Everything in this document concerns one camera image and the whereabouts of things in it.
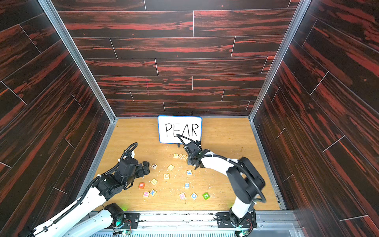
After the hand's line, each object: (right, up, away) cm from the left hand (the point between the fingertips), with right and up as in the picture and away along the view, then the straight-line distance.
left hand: (144, 165), depth 80 cm
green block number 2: (+34, -17, +1) cm, 38 cm away
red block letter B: (-3, -13, +4) cm, 14 cm away
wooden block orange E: (+19, +2, +16) cm, 25 cm away
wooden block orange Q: (+11, -9, +8) cm, 16 cm away
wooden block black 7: (+2, -3, +12) cm, 13 cm away
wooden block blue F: (+25, -6, +9) cm, 27 cm away
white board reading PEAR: (+25, +22, +16) cm, 37 cm away
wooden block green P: (+16, +3, +16) cm, 23 cm away
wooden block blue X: (+4, -16, +2) cm, 17 cm away
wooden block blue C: (+27, -17, +1) cm, 32 cm away
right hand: (+29, +2, +14) cm, 32 cm away
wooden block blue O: (+23, -13, +4) cm, 27 cm away
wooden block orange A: (+22, +1, +16) cm, 27 cm away
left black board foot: (+17, +9, +22) cm, 29 cm away
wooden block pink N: (0, -17, +2) cm, 17 cm away
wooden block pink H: (+21, -17, 0) cm, 27 cm away
